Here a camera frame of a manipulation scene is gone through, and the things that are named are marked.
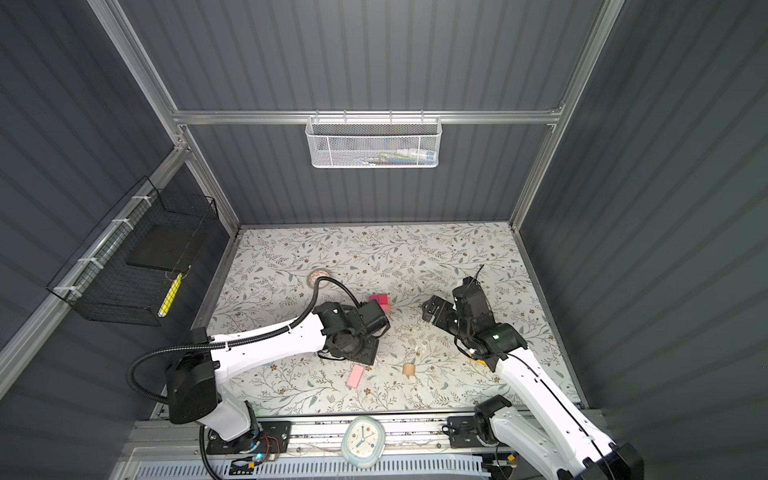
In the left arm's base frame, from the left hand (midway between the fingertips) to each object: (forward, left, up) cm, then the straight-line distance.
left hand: (367, 354), depth 79 cm
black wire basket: (+16, +57, +19) cm, 62 cm away
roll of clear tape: (+33, +18, -8) cm, 39 cm away
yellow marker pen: (+9, +44, +18) cm, 49 cm away
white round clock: (-19, +1, -6) cm, 20 cm away
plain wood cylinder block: (-2, -11, -8) cm, 14 cm away
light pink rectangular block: (-3, +4, -8) cm, 10 cm away
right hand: (+7, -20, +7) cm, 22 cm away
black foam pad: (+24, +52, +19) cm, 60 cm away
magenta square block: (+20, -5, -5) cm, 21 cm away
